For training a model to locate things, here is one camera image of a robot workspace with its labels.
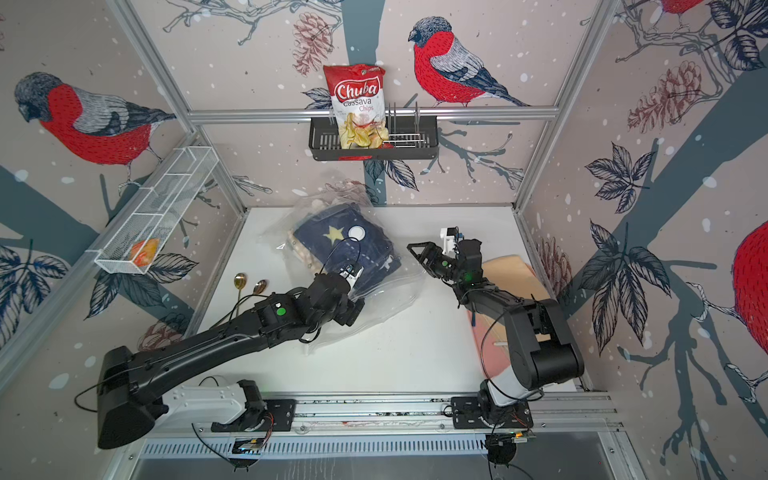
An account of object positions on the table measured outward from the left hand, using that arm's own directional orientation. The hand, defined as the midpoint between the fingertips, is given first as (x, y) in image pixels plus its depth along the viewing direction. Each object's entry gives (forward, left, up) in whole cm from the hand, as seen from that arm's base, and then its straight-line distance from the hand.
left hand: (356, 288), depth 75 cm
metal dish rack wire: (+47, -14, +13) cm, 51 cm away
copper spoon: (+11, +35, -19) cm, 42 cm away
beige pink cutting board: (+15, -51, -18) cm, 56 cm away
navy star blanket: (+22, +7, -6) cm, 24 cm away
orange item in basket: (+2, +47, +14) cm, 49 cm away
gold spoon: (+12, +42, -18) cm, 47 cm away
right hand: (+14, -15, -3) cm, 20 cm away
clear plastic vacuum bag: (+3, -9, -17) cm, 20 cm away
